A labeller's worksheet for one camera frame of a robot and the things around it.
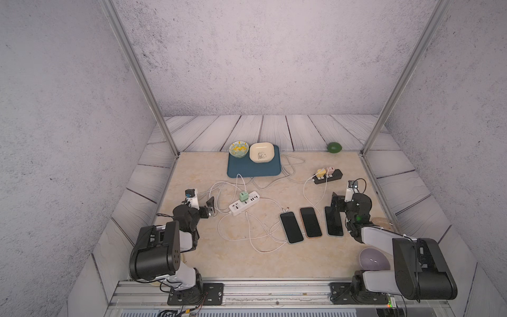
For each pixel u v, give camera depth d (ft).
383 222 2.98
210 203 2.82
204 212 2.71
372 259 2.58
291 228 2.93
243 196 3.07
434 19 2.39
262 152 3.88
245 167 3.75
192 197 2.59
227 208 3.09
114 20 2.37
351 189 2.54
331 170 3.39
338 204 2.67
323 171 3.36
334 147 3.89
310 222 3.01
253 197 3.21
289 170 3.71
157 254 1.48
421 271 1.39
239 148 3.89
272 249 2.71
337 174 3.52
